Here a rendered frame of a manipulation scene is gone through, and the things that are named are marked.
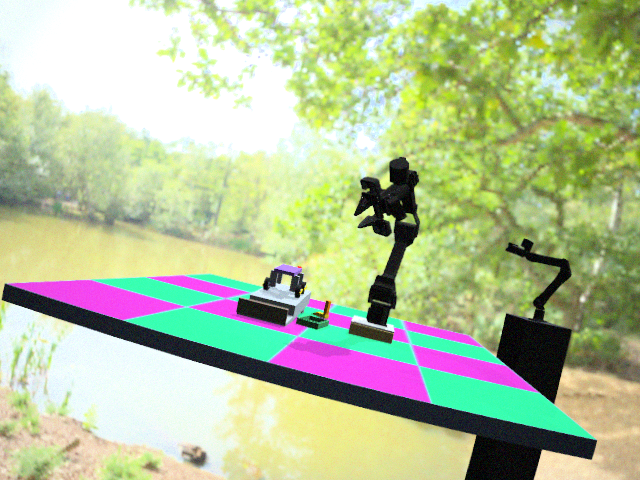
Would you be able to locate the green tray rim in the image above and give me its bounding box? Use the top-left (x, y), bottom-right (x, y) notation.
top-left (296, 315), bottom-right (329, 329)

